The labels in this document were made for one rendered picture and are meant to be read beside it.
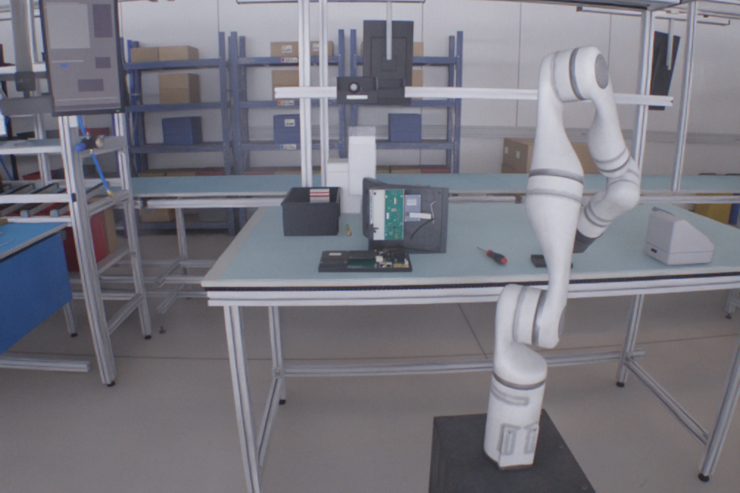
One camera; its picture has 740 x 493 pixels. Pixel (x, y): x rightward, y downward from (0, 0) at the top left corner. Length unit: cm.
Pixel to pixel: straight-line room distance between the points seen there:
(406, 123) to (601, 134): 422
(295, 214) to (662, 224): 119
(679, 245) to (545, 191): 88
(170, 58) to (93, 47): 327
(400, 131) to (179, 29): 277
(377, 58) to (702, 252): 230
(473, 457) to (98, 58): 192
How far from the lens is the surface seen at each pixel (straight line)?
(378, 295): 130
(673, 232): 158
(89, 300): 266
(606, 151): 97
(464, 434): 99
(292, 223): 166
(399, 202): 144
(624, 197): 106
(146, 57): 550
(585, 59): 84
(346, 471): 212
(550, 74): 86
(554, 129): 83
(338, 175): 193
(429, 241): 150
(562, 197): 78
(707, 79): 716
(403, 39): 324
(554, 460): 97
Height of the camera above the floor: 148
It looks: 14 degrees down
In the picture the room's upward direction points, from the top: straight up
